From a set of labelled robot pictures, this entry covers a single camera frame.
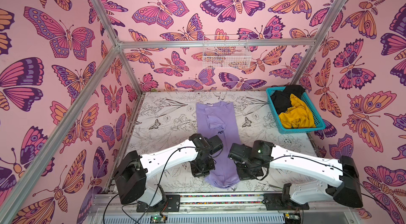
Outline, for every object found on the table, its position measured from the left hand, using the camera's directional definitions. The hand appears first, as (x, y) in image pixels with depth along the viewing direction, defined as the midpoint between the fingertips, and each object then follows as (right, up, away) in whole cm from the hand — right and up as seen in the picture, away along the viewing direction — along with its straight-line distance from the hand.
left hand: (210, 175), depth 74 cm
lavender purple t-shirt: (+5, +24, +29) cm, 38 cm away
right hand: (+13, -1, -4) cm, 14 cm away
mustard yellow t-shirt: (+52, +26, +19) cm, 61 cm away
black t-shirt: (+48, +37, +32) cm, 69 cm away
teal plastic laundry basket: (+64, +23, +18) cm, 70 cm away
